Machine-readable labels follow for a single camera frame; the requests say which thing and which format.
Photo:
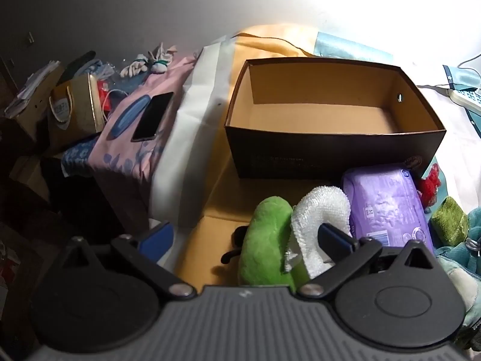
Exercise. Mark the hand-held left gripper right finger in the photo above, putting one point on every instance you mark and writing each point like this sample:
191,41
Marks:
333,239

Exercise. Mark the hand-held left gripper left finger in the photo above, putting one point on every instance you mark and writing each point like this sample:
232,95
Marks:
156,237

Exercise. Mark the white fluffy towel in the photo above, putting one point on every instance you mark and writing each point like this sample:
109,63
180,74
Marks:
323,207

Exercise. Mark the purple plastic packet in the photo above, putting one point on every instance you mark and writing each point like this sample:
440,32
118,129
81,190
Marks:
383,203

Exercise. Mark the green plush toy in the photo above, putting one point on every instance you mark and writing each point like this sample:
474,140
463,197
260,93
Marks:
263,240

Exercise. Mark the dark cardboard box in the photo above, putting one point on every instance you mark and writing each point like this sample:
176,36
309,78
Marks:
300,158

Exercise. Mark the red bath pouf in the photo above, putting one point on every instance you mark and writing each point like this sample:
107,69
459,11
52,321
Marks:
430,186

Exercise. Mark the green towel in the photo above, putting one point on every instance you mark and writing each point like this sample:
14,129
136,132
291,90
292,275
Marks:
449,220

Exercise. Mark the blue floral cloth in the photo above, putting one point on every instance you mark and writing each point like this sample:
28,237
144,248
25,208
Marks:
79,156

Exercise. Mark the black smartphone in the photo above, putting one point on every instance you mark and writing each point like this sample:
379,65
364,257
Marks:
152,116

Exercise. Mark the gold gift bag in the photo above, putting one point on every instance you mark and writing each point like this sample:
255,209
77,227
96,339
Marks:
75,112

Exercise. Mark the red packet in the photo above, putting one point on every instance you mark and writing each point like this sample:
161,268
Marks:
104,94

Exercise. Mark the pink printed blanket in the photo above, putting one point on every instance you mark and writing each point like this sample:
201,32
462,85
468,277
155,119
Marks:
165,79

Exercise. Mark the white glove pair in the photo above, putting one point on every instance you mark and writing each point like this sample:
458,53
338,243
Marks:
133,67

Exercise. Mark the clear plastic bag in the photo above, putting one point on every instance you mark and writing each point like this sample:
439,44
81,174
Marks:
109,69

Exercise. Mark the dark green oval object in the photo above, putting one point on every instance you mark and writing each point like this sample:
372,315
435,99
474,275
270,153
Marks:
80,62

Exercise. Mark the stack of papers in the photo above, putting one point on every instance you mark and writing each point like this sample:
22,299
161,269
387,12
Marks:
30,82

